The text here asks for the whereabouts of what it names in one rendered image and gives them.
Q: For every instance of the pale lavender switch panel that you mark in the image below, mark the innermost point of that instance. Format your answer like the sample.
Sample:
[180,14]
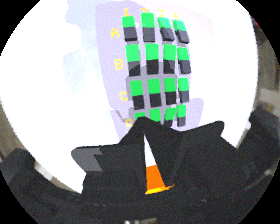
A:
[158,61]

